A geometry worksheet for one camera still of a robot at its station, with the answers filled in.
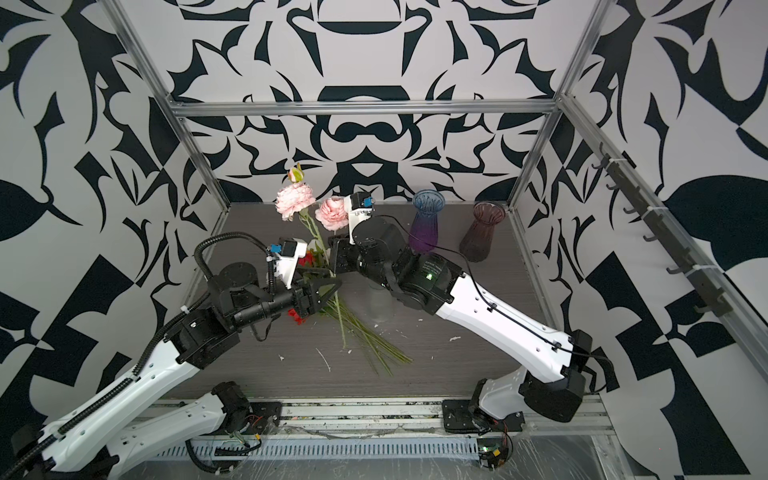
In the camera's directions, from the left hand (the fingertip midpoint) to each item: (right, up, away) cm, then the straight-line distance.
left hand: (335, 271), depth 62 cm
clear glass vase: (+9, -11, +21) cm, 25 cm away
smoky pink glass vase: (+40, +5, +37) cm, 55 cm away
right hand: (-2, +7, -2) cm, 7 cm away
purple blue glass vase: (+22, +9, +30) cm, 38 cm away
